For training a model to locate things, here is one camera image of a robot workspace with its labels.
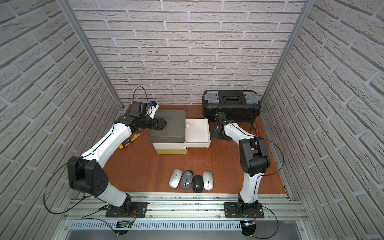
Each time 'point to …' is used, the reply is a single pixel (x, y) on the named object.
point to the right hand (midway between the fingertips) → (221, 135)
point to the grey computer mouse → (187, 179)
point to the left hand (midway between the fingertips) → (161, 118)
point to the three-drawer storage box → (179, 133)
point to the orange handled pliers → (254, 125)
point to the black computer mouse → (197, 183)
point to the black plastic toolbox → (238, 105)
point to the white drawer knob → (187, 126)
